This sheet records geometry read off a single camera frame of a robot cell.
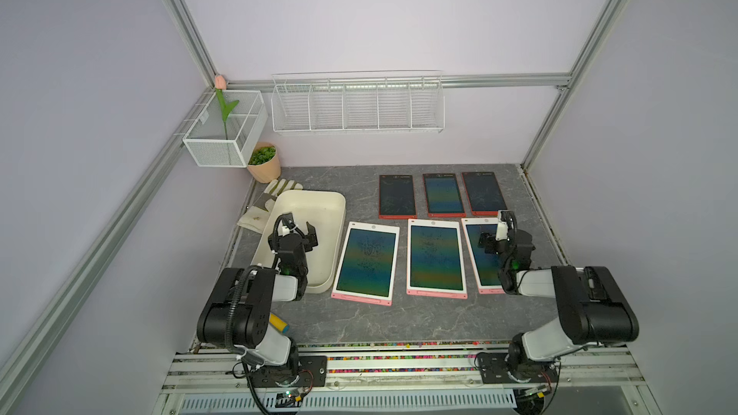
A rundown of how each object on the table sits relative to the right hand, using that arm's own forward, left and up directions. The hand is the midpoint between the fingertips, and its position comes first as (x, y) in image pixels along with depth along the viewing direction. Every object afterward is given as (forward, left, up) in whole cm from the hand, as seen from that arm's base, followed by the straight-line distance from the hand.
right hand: (495, 224), depth 94 cm
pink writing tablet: (-11, +20, -8) cm, 24 cm away
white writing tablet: (-13, +4, -5) cm, 14 cm away
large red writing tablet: (+19, +13, -8) cm, 24 cm away
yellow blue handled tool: (-29, +67, -6) cm, 73 cm away
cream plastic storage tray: (+12, +59, -8) cm, 60 cm away
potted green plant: (+26, +82, +3) cm, 87 cm away
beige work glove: (+9, +85, -7) cm, 86 cm away
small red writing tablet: (+20, -3, -7) cm, 21 cm away
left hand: (-1, +66, +2) cm, 66 cm away
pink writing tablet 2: (-11, +42, -8) cm, 45 cm away
